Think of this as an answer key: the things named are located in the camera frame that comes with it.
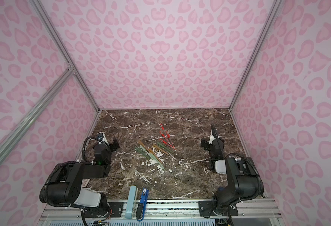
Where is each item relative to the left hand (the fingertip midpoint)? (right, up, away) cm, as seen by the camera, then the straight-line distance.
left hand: (108, 137), depth 91 cm
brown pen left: (+22, -7, +7) cm, 24 cm away
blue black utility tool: (+25, -34, -18) cm, 45 cm away
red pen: (+38, 0, +13) cm, 40 cm away
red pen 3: (+40, -7, +7) cm, 41 cm away
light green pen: (+23, -11, +4) cm, 26 cm away
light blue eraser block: (+20, -30, -20) cm, 41 cm away
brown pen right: (+35, -10, +5) cm, 37 cm away
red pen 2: (+35, -1, +13) cm, 38 cm away
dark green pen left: (+18, -9, +5) cm, 21 cm away
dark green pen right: (+36, -8, +7) cm, 38 cm away
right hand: (+67, 0, +3) cm, 67 cm away
